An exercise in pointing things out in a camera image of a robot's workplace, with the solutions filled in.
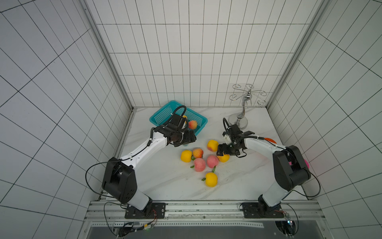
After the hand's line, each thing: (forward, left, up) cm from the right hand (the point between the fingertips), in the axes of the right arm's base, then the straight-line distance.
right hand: (223, 150), depth 92 cm
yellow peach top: (+1, +7, +4) cm, 8 cm away
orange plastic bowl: (+8, -31, +2) cm, 32 cm away
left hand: (-3, +21, +12) cm, 25 cm away
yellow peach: (+26, +27, +1) cm, 37 cm away
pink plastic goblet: (-8, -45, +4) cm, 46 cm away
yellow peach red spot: (-7, -1, +2) cm, 7 cm away
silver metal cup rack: (+25, -14, +1) cm, 29 cm away
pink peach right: (-9, +7, +4) cm, 12 cm away
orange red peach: (+16, +21, +4) cm, 27 cm away
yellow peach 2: (-7, +23, +3) cm, 24 cm away
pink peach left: (-12, +15, +3) cm, 19 cm away
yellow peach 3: (-20, +8, +3) cm, 21 cm away
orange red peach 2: (-5, +16, +3) cm, 17 cm away
